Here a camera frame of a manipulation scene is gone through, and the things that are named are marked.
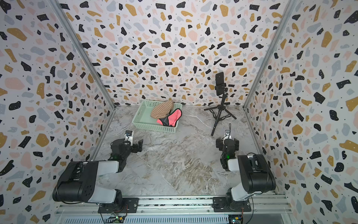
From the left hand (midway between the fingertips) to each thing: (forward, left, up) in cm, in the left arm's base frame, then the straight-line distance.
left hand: (136, 138), depth 92 cm
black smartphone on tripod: (+25, -56, +25) cm, 66 cm away
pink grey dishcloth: (+17, -23, 0) cm, 28 cm away
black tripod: (+18, -58, +6) cm, 61 cm away
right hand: (0, -62, 0) cm, 62 cm away
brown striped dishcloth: (+30, -13, -5) cm, 33 cm away
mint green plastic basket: (+23, +1, -7) cm, 24 cm away
